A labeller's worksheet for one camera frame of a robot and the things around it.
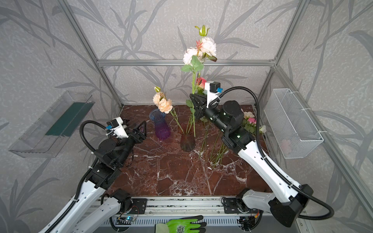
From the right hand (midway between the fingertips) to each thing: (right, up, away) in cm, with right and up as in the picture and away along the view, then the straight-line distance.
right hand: (191, 94), depth 58 cm
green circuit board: (-33, -60, +13) cm, 70 cm away
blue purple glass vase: (-22, -18, +45) cm, 53 cm away
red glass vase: (-4, -25, +31) cm, 40 cm away
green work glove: (-5, -61, +10) cm, 62 cm away
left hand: (-23, -12, +8) cm, 27 cm away
